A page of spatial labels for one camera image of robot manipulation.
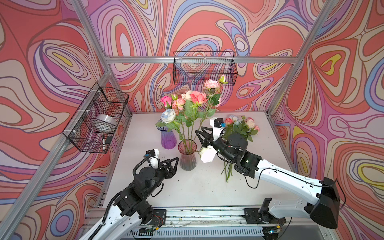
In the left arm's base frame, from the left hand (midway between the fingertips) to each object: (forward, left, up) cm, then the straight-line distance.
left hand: (177, 159), depth 70 cm
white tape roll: (+18, +35, +10) cm, 41 cm away
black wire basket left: (+13, +41, +9) cm, 44 cm away
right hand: (+8, -11, +11) cm, 17 cm away
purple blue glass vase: (+25, +9, -18) cm, 33 cm away
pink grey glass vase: (+10, -4, -5) cm, 12 cm away
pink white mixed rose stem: (+35, -40, -16) cm, 55 cm away
